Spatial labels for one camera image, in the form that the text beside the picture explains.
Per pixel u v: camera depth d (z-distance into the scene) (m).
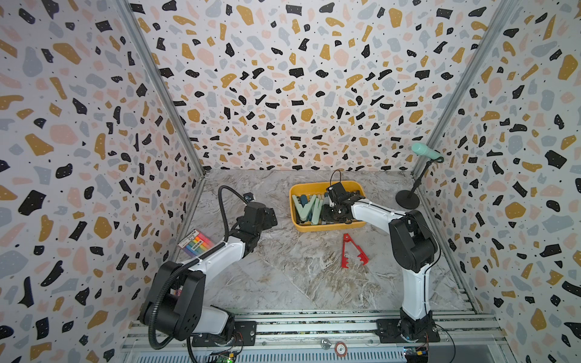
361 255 0.92
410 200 1.10
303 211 1.00
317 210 1.00
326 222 0.97
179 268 0.43
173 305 0.41
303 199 1.08
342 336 0.74
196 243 0.93
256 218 0.68
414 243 0.54
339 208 0.75
